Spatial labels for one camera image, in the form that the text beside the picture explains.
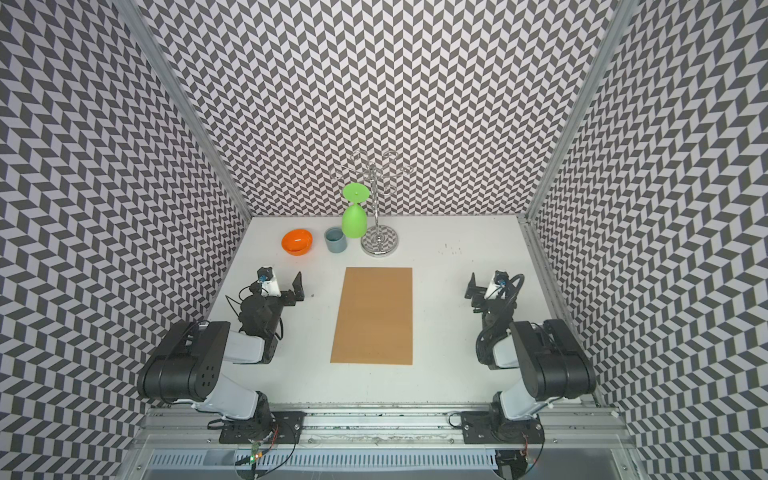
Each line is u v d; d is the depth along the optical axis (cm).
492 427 66
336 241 107
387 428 74
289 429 73
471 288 83
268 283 76
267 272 76
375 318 91
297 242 106
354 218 86
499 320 75
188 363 45
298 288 84
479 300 83
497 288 73
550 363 45
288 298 81
